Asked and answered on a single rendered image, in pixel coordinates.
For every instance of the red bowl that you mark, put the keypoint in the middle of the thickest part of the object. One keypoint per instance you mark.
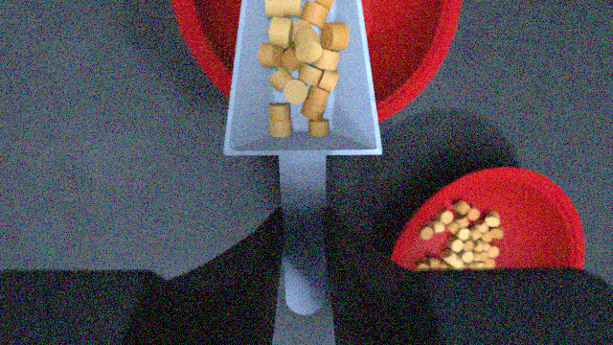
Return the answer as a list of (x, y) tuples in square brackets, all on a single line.
[(406, 41), (540, 225)]

